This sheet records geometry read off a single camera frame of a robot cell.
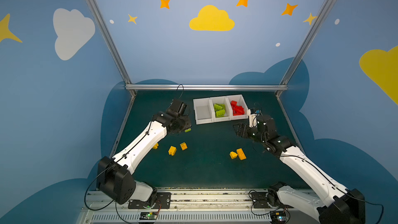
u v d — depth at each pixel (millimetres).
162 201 752
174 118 566
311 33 868
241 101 1116
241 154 899
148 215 710
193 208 736
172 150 886
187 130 798
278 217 715
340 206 381
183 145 926
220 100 1134
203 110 1107
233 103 1143
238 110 1064
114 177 397
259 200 749
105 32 854
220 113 1042
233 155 880
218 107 1076
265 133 593
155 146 914
